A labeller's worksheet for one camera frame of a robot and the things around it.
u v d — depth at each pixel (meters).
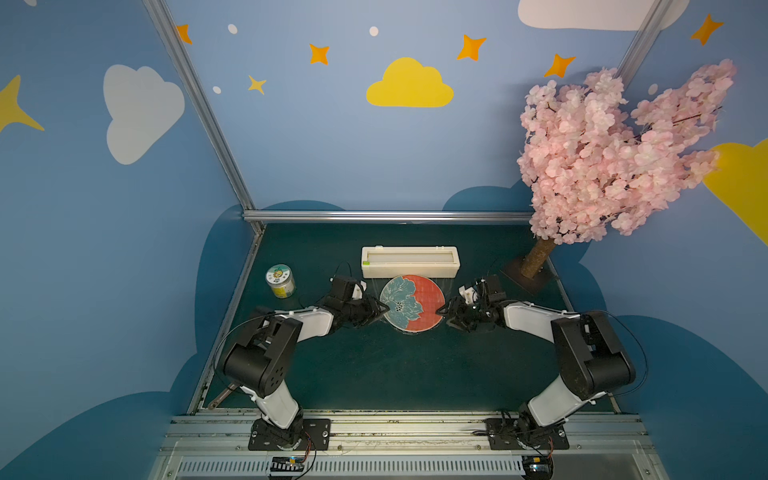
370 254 1.05
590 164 0.68
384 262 1.02
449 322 0.93
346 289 0.75
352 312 0.80
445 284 0.98
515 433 0.73
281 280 0.96
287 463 0.73
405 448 0.74
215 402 0.78
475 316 0.82
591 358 0.47
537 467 0.73
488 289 0.77
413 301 0.99
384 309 0.92
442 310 0.91
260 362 0.47
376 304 0.86
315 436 0.75
